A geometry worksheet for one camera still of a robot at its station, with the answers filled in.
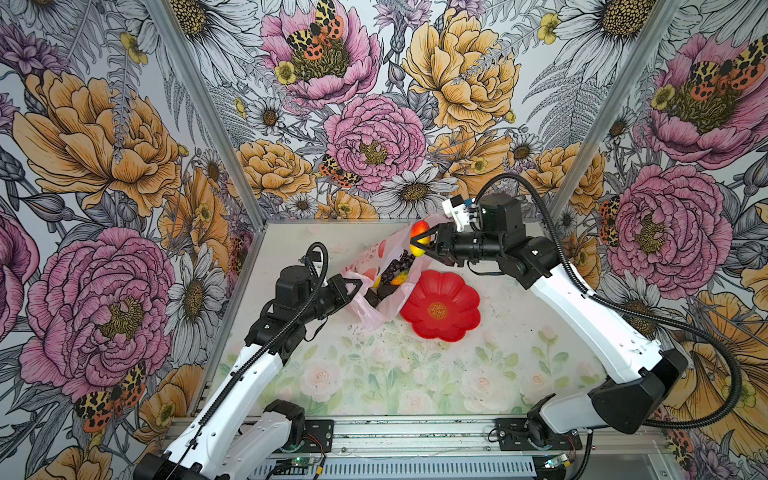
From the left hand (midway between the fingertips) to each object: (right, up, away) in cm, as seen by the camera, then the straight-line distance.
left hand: (363, 291), depth 74 cm
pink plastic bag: (+1, +5, +11) cm, 12 cm away
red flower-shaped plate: (+23, -8, +24) cm, 34 cm away
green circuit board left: (-15, -40, -3) cm, 42 cm away
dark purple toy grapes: (+9, +5, +26) cm, 28 cm away
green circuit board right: (+46, -39, -3) cm, 61 cm away
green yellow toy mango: (+10, +1, +25) cm, 27 cm away
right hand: (+12, +9, -9) cm, 18 cm away
